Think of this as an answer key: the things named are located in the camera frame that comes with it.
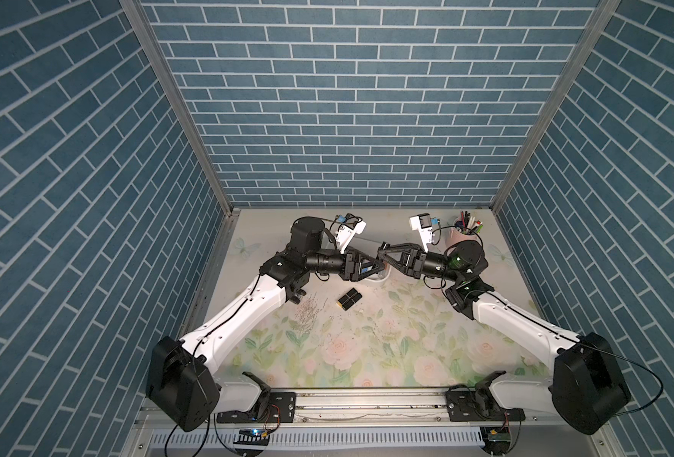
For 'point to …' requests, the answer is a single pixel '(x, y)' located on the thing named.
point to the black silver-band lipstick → (349, 299)
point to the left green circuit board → (252, 437)
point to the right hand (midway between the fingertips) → (385, 258)
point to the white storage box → (379, 277)
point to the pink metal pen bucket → (455, 237)
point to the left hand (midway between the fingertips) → (384, 269)
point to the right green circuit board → (497, 442)
